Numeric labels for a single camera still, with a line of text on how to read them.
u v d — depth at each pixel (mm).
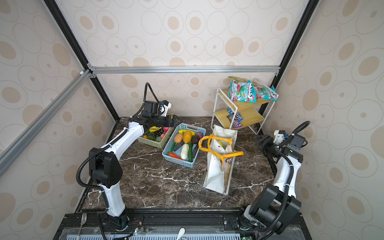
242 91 815
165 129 1062
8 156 509
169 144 967
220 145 839
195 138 1000
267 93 835
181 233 707
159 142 970
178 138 998
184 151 962
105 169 493
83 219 744
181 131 1062
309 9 686
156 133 1058
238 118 972
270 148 698
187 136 994
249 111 1052
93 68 897
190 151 975
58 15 696
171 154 947
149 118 690
